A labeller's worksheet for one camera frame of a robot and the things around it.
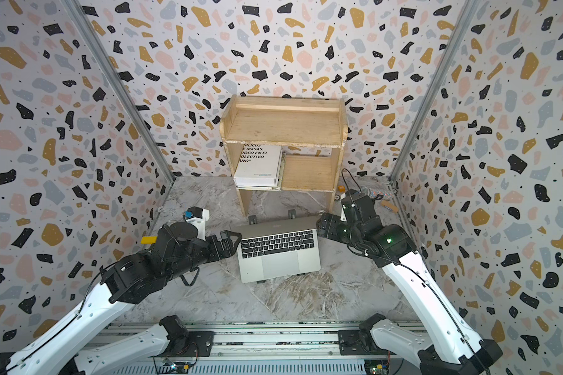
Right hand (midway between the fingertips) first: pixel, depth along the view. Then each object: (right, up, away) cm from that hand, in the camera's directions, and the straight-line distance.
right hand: (325, 226), depth 70 cm
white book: (-23, +20, +20) cm, 36 cm away
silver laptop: (-16, -11, +18) cm, 26 cm away
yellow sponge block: (-71, -9, +28) cm, 77 cm away
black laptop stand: (-25, +1, +16) cm, 29 cm away
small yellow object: (+8, +12, +17) cm, 22 cm away
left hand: (-26, -3, -4) cm, 27 cm away
